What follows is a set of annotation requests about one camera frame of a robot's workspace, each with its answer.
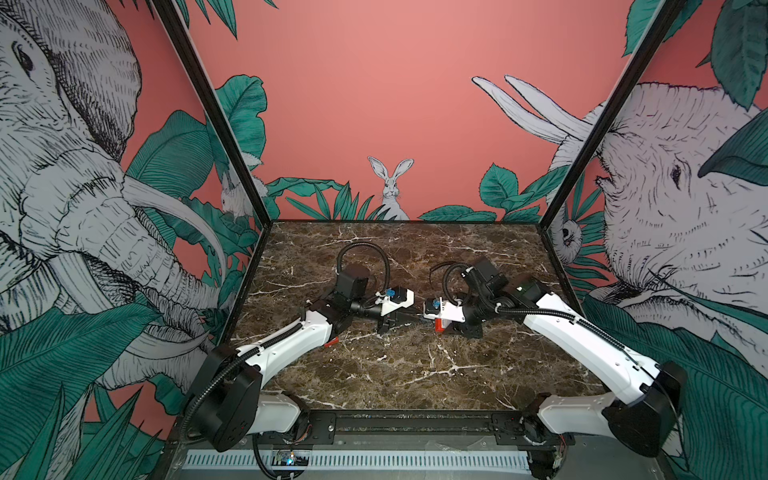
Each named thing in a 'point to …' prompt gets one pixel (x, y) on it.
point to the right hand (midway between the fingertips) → (443, 317)
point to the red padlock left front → (336, 339)
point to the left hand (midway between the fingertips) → (417, 311)
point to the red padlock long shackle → (438, 325)
